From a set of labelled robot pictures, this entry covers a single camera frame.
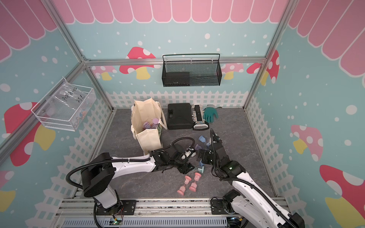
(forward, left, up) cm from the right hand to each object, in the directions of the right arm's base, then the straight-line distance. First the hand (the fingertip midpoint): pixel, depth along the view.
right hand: (202, 152), depth 80 cm
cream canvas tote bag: (+33, +38, -5) cm, 51 cm away
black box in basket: (+42, +15, +20) cm, 49 cm away
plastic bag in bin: (+15, +69, +23) cm, 74 cm away
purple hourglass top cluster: (+23, +37, -4) cm, 43 cm away
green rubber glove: (+42, -10, -13) cm, 45 cm away
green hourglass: (-5, 0, -12) cm, 13 cm away
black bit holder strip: (+39, -1, -12) cm, 41 cm away
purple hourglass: (+25, +30, -2) cm, 39 cm away
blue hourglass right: (-2, 0, -12) cm, 12 cm away
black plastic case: (+37, +15, -11) cm, 42 cm away
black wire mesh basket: (+46, +5, +22) cm, 51 cm away
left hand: (-5, +7, -8) cm, 12 cm away
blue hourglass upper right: (+16, -2, -11) cm, 19 cm away
